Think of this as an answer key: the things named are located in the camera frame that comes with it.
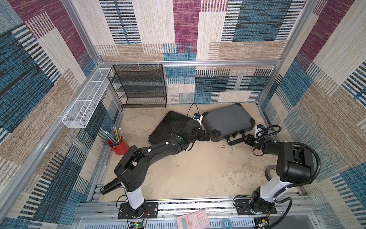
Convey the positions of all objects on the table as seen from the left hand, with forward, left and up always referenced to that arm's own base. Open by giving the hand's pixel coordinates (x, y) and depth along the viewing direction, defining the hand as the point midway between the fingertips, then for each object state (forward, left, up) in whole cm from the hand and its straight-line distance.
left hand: (206, 130), depth 86 cm
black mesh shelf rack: (+40, +47, +3) cm, 61 cm away
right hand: (+2, -30, -15) cm, 34 cm away
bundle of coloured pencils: (-1, +54, -6) cm, 55 cm away
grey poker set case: (+13, -17, -7) cm, 22 cm away
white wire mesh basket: (+1, +64, +17) cm, 67 cm away
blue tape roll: (-44, -7, -17) cm, 47 cm away
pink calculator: (-42, +8, -15) cm, 46 cm away
